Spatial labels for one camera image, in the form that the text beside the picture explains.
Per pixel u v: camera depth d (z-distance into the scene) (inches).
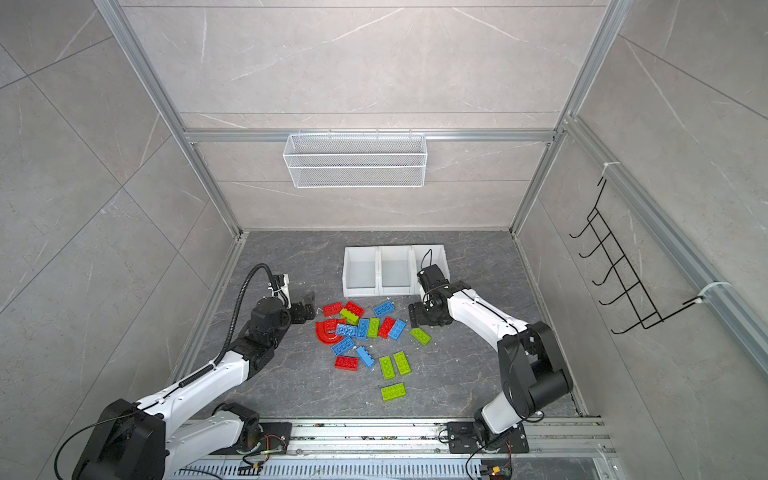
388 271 40.9
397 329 35.7
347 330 35.5
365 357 33.6
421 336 35.5
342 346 34.6
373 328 36.5
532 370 17.3
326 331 36.3
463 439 28.7
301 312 30.1
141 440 15.8
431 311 29.9
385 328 35.7
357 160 39.6
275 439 28.7
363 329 36.5
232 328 23.3
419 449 28.7
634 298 25.2
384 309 38.4
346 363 33.7
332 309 37.6
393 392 31.3
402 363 33.2
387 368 33.6
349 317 36.8
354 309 37.7
